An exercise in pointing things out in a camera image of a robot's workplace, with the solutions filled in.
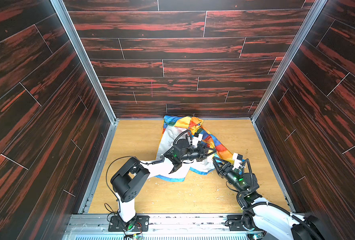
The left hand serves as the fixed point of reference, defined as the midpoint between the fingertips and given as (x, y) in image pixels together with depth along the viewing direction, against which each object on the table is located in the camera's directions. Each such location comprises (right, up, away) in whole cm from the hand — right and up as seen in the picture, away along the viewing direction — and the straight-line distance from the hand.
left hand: (217, 153), depth 73 cm
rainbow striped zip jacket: (-23, +15, +38) cm, 47 cm away
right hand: (0, -3, +3) cm, 4 cm away
